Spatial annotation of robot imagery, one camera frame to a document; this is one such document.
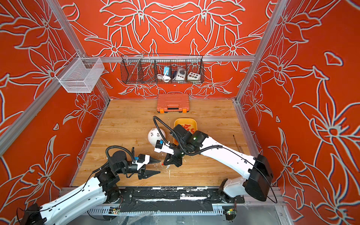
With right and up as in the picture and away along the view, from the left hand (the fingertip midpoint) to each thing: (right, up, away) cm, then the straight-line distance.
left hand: (159, 165), depth 67 cm
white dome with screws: (-6, +12, +18) cm, 23 cm away
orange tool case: (+7, +34, +44) cm, 56 cm away
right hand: (+2, +1, -1) cm, 2 cm away
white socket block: (+19, +51, +27) cm, 61 cm away
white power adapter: (+11, +52, +24) cm, 58 cm away
